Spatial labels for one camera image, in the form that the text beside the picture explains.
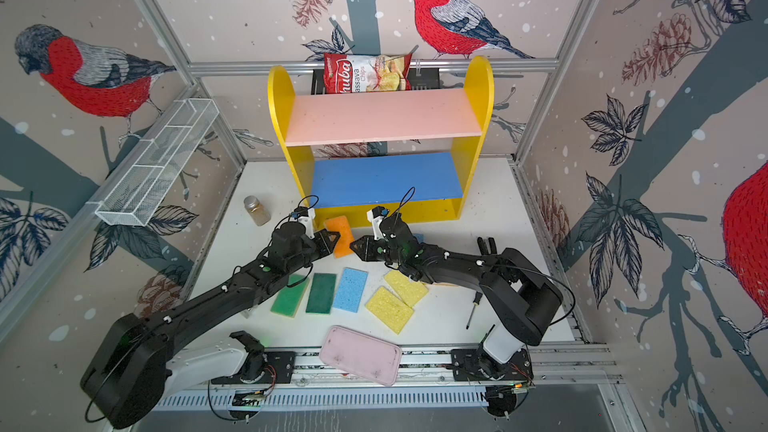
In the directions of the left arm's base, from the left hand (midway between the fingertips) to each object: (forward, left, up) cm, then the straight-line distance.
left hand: (341, 235), depth 81 cm
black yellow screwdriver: (-14, -38, -15) cm, 43 cm away
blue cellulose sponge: (-10, -2, -15) cm, 18 cm away
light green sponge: (-13, +16, -14) cm, 25 cm away
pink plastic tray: (-27, -6, -13) cm, 31 cm away
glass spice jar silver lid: (+14, +30, -7) cm, 34 cm away
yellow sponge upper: (-11, -20, -15) cm, 27 cm away
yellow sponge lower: (-16, -13, -14) cm, 25 cm away
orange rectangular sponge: (-2, -1, -2) cm, 3 cm away
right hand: (-3, -2, -4) cm, 6 cm away
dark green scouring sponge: (-11, +7, -15) cm, 19 cm away
